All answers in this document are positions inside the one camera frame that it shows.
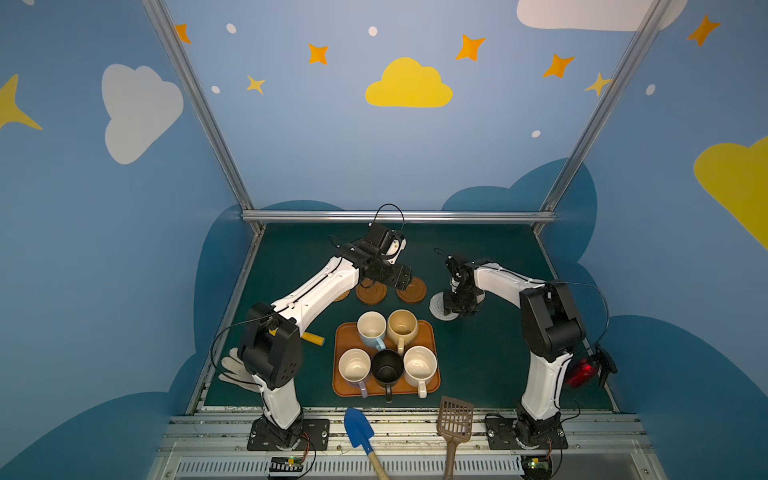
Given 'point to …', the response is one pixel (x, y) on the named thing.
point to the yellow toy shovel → (312, 338)
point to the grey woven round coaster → (436, 308)
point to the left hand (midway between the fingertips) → (397, 271)
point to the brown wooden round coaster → (414, 292)
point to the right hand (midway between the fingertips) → (454, 309)
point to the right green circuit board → (537, 467)
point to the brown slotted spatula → (454, 423)
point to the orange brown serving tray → (346, 336)
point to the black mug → (387, 367)
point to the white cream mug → (419, 365)
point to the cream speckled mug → (402, 328)
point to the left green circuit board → (286, 464)
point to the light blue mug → (371, 326)
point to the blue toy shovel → (359, 431)
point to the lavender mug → (355, 366)
